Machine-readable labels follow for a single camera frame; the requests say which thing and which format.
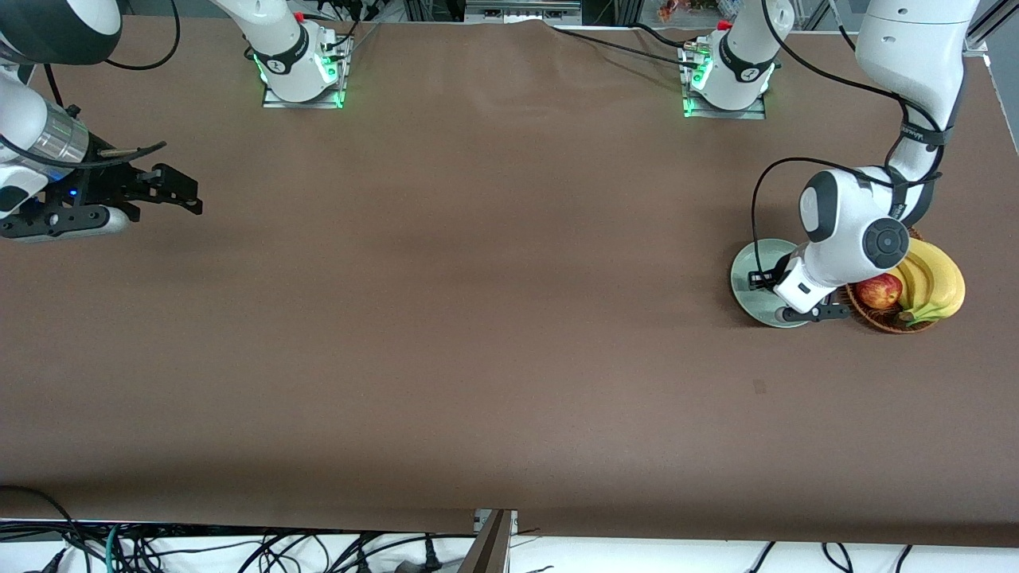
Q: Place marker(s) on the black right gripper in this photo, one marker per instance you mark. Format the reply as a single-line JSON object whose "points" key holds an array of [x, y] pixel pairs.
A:
{"points": [[102, 177]]}

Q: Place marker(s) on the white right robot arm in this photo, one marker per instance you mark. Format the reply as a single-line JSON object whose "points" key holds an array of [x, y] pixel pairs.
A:
{"points": [[279, 40]]}

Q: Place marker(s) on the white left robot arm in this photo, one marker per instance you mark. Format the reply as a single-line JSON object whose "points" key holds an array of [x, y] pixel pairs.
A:
{"points": [[844, 231]]}

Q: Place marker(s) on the pale green round plate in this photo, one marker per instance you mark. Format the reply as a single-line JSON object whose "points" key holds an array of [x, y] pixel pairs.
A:
{"points": [[748, 306]]}

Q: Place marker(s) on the red apple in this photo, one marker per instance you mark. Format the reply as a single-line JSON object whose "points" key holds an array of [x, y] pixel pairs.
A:
{"points": [[880, 293]]}

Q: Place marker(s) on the brown wicker basket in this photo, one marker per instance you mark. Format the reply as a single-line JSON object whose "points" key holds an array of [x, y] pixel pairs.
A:
{"points": [[876, 320]]}

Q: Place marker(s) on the yellow banana bunch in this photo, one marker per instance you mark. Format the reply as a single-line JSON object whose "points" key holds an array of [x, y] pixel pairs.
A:
{"points": [[943, 286]]}

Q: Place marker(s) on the brown table cover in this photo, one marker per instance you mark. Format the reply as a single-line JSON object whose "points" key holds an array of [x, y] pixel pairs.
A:
{"points": [[509, 414]]}

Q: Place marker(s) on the aluminium frame profile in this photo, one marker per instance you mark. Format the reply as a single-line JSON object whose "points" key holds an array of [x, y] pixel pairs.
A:
{"points": [[978, 44]]}

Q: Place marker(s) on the metal frame rail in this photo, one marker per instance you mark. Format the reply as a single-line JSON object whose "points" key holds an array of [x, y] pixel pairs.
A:
{"points": [[525, 11]]}

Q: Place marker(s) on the aluminium table frame post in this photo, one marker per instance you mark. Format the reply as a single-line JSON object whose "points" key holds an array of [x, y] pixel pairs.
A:
{"points": [[489, 549]]}

